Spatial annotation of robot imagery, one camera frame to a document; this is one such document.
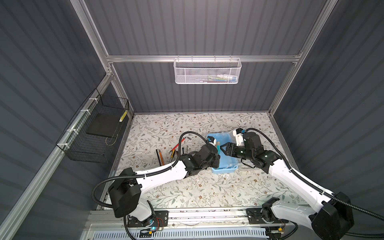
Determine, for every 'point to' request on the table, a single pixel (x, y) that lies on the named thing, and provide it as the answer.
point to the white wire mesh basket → (207, 71)
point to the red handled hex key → (178, 144)
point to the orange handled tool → (162, 158)
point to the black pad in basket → (104, 124)
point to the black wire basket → (89, 135)
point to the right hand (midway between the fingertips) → (225, 149)
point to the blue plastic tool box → (227, 163)
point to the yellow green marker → (123, 116)
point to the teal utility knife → (218, 147)
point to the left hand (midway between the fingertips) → (220, 157)
